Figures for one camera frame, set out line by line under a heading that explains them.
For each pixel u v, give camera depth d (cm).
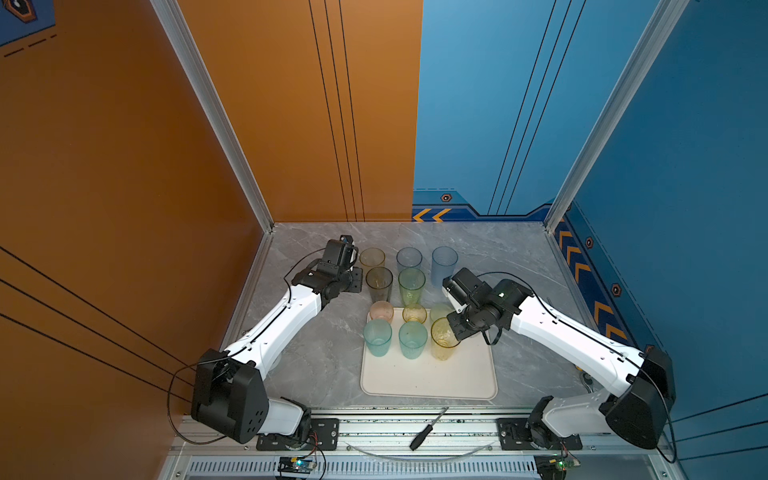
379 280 93
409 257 94
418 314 91
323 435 74
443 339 72
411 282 93
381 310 91
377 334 86
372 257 100
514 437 72
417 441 72
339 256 64
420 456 71
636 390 39
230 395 41
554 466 71
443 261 98
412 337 87
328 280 60
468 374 84
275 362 85
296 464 71
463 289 60
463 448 72
